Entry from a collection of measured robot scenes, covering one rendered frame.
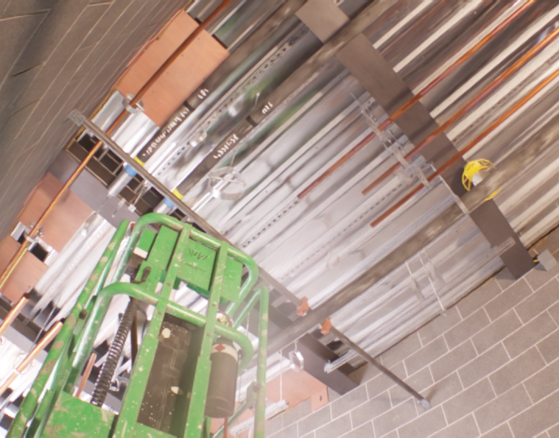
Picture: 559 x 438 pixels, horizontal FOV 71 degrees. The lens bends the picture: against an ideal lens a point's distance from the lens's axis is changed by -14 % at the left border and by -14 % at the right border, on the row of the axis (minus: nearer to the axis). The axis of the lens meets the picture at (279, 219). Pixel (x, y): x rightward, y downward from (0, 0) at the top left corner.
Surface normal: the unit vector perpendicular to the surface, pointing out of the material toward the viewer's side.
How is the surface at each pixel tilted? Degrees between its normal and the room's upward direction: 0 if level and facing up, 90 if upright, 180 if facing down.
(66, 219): 180
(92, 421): 90
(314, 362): 180
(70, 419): 90
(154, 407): 90
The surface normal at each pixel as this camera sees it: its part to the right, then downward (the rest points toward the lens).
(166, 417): 0.48, -0.76
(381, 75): 0.00, 0.49
